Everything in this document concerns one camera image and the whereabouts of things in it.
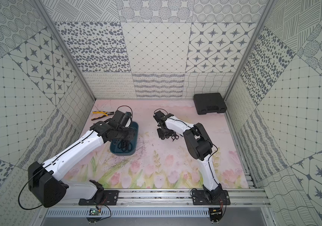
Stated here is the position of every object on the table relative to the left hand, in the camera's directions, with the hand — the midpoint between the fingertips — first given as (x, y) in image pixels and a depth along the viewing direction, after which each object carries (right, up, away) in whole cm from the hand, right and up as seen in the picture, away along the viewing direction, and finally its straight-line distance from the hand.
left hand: (131, 130), depth 80 cm
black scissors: (-8, -11, +13) cm, 19 cm away
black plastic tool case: (+58, +19, +38) cm, 72 cm away
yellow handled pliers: (-27, +10, +30) cm, 42 cm away
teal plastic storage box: (-13, -15, +10) cm, 22 cm away
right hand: (+21, -6, +18) cm, 28 cm away
